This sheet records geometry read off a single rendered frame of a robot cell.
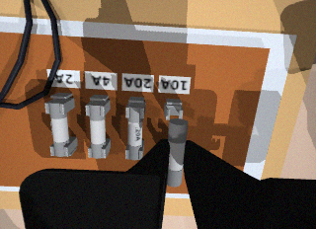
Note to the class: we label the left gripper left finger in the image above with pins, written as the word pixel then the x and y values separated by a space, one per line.
pixel 93 199

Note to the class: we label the red test probe with black lead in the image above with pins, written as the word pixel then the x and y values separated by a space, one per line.
pixel 22 54

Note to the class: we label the white ceramic fuse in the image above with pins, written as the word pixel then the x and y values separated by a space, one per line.
pixel 134 140
pixel 59 127
pixel 98 129
pixel 177 137

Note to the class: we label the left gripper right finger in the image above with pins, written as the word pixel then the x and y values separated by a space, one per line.
pixel 224 197

